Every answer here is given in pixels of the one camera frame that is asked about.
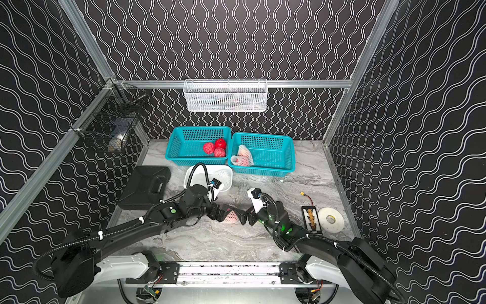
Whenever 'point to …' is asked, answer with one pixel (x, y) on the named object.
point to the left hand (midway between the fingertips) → (225, 201)
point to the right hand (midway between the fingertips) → (243, 200)
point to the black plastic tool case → (145, 188)
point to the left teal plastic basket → (185, 145)
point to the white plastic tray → (199, 176)
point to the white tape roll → (331, 220)
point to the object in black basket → (116, 144)
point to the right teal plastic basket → (273, 154)
